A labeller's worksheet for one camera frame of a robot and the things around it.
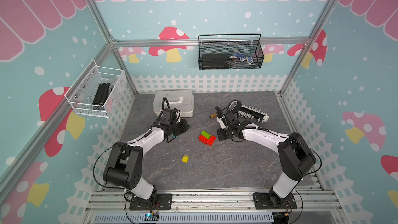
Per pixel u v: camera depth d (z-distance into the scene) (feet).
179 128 2.65
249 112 3.54
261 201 2.42
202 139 3.13
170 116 2.39
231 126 2.32
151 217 2.39
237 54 2.93
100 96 2.29
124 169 1.47
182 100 3.27
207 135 3.10
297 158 1.53
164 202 2.45
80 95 2.25
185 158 2.86
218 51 3.25
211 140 3.02
